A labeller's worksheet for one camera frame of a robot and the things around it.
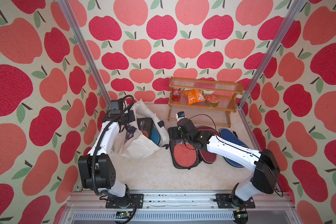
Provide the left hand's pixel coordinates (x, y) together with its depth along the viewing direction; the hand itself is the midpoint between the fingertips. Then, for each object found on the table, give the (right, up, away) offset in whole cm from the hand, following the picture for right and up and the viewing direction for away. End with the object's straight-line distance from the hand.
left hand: (134, 116), depth 87 cm
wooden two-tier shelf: (+49, +11, +16) cm, 53 cm away
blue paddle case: (+67, -13, +12) cm, 69 cm away
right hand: (+25, -8, -6) cm, 27 cm away
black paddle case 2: (+32, -25, +3) cm, 41 cm away
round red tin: (+54, +12, +12) cm, 56 cm away
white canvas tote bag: (+6, -18, -6) cm, 20 cm away
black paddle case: (+5, -7, +14) cm, 16 cm away
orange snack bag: (+40, +15, +13) cm, 45 cm away
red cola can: (+27, +16, +9) cm, 33 cm away
